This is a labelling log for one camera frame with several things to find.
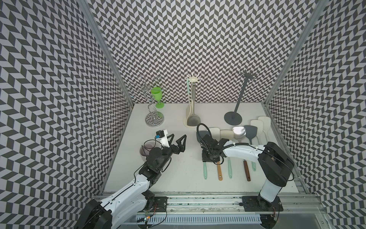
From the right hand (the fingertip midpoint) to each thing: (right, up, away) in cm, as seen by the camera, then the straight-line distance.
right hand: (205, 161), depth 88 cm
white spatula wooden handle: (+40, +23, +14) cm, 48 cm away
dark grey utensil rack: (+24, +26, +20) cm, 41 cm away
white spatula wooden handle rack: (+8, -4, -5) cm, 10 cm away
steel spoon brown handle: (+25, +16, +10) cm, 31 cm away
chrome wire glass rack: (-38, +26, +23) cm, 51 cm away
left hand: (-15, +17, -11) cm, 25 cm away
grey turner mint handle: (-1, -4, -5) cm, 6 cm away
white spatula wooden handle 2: (+47, +21, +16) cm, 54 cm away
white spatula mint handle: (+7, +13, -30) cm, 33 cm away
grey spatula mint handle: (+33, +17, +9) cm, 38 cm away
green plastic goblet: (-34, +45, +17) cm, 59 cm away
